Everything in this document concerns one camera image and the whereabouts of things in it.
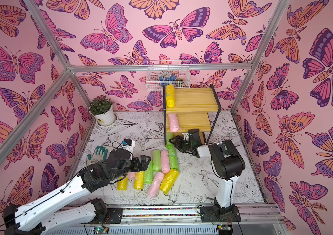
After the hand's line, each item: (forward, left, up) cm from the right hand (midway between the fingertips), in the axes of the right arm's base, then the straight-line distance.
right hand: (172, 141), depth 96 cm
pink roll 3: (-29, +9, -2) cm, 30 cm away
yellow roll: (-25, +1, -2) cm, 25 cm away
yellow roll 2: (-25, +19, -3) cm, 31 cm away
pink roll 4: (-30, +18, +18) cm, 39 cm away
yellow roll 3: (-28, +27, -2) cm, 39 cm away
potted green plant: (+19, +49, +12) cm, 54 cm away
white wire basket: (+36, +9, +29) cm, 47 cm away
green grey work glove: (-8, +47, -3) cm, 48 cm away
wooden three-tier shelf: (+2, -13, +28) cm, 31 cm away
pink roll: (+4, -1, +15) cm, 16 cm away
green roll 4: (-22, +14, -1) cm, 26 cm away
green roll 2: (-11, -1, -2) cm, 12 cm away
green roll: (+3, +2, +2) cm, 4 cm away
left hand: (-20, +13, +15) cm, 28 cm away
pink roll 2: (-16, +4, -2) cm, 16 cm away
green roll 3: (-13, +9, -3) cm, 16 cm away
